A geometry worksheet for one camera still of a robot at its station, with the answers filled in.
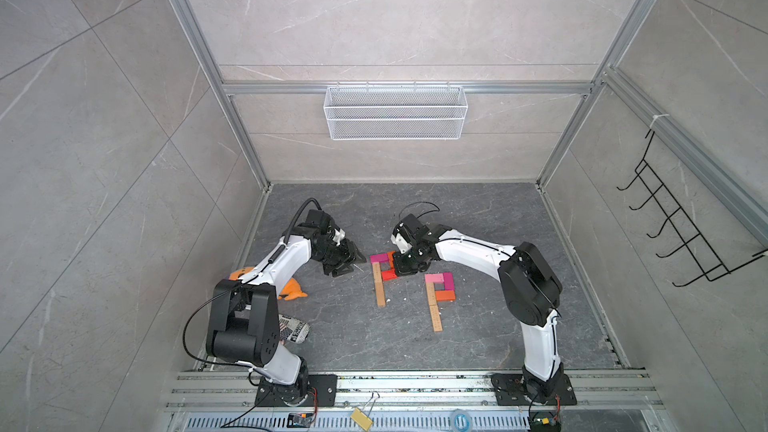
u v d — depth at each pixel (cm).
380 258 96
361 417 70
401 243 81
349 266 85
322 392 73
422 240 71
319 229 73
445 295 89
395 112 100
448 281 93
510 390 73
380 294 90
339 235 84
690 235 62
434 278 93
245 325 44
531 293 52
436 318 84
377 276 93
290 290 86
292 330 80
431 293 90
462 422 70
